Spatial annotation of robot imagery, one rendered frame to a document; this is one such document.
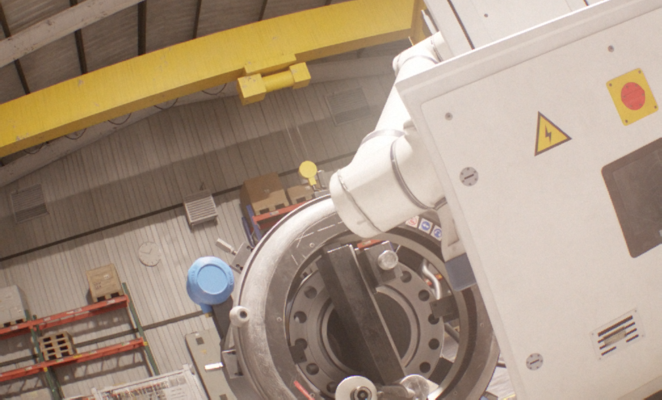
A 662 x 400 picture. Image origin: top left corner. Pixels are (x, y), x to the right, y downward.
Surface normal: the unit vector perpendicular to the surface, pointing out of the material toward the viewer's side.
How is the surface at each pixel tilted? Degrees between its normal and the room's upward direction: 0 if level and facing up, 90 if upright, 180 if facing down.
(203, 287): 90
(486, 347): 90
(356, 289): 90
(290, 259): 90
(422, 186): 125
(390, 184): 99
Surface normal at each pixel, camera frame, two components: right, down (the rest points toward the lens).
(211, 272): 0.31, -0.34
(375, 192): -0.49, 0.15
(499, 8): -0.21, -0.16
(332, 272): -0.87, 0.27
